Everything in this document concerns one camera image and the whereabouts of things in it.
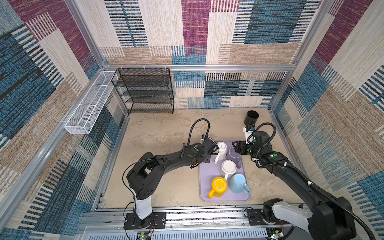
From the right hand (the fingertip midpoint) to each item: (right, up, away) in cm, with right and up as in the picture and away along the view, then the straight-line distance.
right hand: (238, 145), depth 84 cm
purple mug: (-1, -7, +1) cm, 7 cm away
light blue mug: (-3, -18, -9) cm, 21 cm away
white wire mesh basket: (-91, +17, +10) cm, 93 cm away
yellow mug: (-12, -19, -9) cm, 24 cm away
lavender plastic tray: (-16, -18, +7) cm, 25 cm away
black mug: (+15, +16, +21) cm, 30 cm away
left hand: (-17, -6, +6) cm, 19 cm away
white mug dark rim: (-5, -12, 0) cm, 13 cm away
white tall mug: (-8, -4, +3) cm, 10 cm away
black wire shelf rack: (-60, +36, +27) cm, 75 cm away
